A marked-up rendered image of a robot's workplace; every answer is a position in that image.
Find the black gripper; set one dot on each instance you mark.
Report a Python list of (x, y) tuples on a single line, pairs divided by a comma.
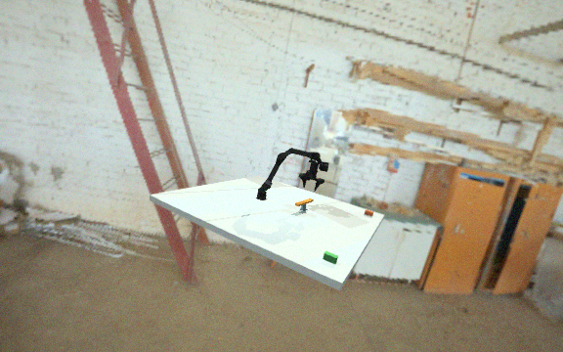
[(319, 181)]

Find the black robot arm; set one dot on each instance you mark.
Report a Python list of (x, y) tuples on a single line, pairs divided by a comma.
[(262, 194)]

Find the green rectangular block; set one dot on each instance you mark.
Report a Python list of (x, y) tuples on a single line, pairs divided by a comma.
[(330, 257)]

